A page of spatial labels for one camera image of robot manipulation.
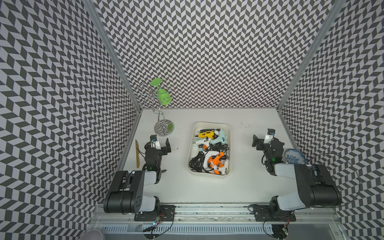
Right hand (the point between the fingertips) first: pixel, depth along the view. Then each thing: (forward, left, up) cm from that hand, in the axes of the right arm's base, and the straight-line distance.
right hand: (261, 137), depth 92 cm
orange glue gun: (-13, +29, -3) cm, 32 cm away
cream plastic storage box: (-6, +32, -3) cm, 32 cm away
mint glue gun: (+1, +24, -1) cm, 24 cm away
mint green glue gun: (-2, +37, -3) cm, 37 cm away
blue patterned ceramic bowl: (-10, -20, -7) cm, 23 cm away
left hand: (-2, +62, +1) cm, 63 cm away
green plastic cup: (+19, +60, +18) cm, 66 cm away
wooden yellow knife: (-7, +78, -7) cm, 79 cm away
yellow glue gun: (+4, +33, -3) cm, 34 cm away
